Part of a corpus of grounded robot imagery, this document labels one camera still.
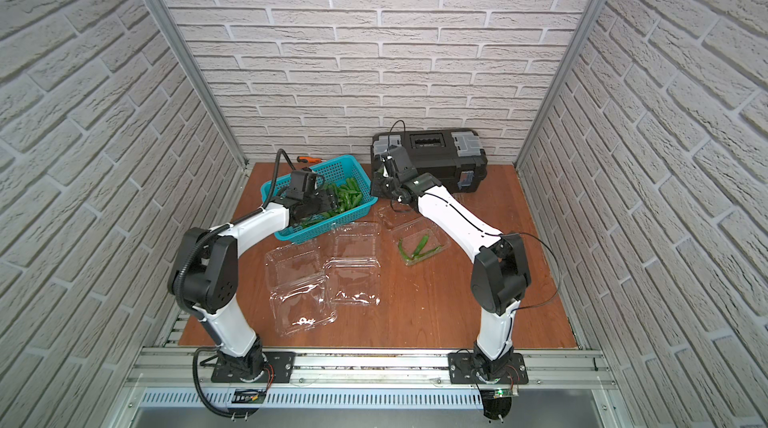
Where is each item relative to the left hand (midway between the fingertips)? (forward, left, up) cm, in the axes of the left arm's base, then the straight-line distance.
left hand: (332, 194), depth 96 cm
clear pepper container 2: (-23, -8, -10) cm, 27 cm away
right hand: (-3, -14, +11) cm, 18 cm away
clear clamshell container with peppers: (-29, +7, -10) cm, 32 cm away
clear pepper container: (-11, -29, -10) cm, 33 cm away
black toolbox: (+12, -41, +6) cm, 44 cm away
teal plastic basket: (+14, -1, -7) cm, 16 cm away
